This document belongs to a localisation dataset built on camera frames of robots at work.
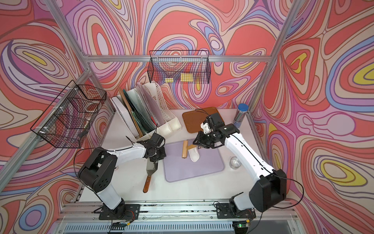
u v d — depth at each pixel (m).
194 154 0.91
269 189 0.40
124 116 0.85
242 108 0.96
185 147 0.82
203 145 0.69
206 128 0.73
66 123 0.74
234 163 0.91
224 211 0.73
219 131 0.55
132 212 0.72
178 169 0.88
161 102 1.12
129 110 0.82
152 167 0.92
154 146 0.78
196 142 0.75
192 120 1.14
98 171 0.47
